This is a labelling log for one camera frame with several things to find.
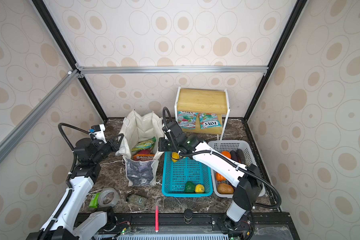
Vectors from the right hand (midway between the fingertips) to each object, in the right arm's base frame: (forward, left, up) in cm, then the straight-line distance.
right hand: (159, 143), depth 76 cm
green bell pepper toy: (-16, -15, -18) cm, 29 cm away
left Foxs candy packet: (+21, -15, -5) cm, 26 cm away
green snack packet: (+9, +12, -13) cm, 20 cm away
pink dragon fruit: (+6, +12, -16) cm, 21 cm away
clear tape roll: (-18, +32, -20) cm, 42 cm away
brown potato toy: (-17, -34, -19) cm, 42 cm away
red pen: (-30, +2, -22) cm, 38 cm away
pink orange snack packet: (0, +11, -13) cm, 17 cm away
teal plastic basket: (-7, -7, -23) cm, 25 cm away
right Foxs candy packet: (+22, -29, -6) cm, 36 cm away
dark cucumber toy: (+3, -48, -19) cm, 51 cm away
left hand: (+2, +16, +6) cm, 17 cm away
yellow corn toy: (+4, -7, -19) cm, 21 cm away
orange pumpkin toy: (-11, -32, -19) cm, 39 cm away
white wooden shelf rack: (+15, -22, +8) cm, 28 cm away
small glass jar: (-22, +12, -20) cm, 32 cm away
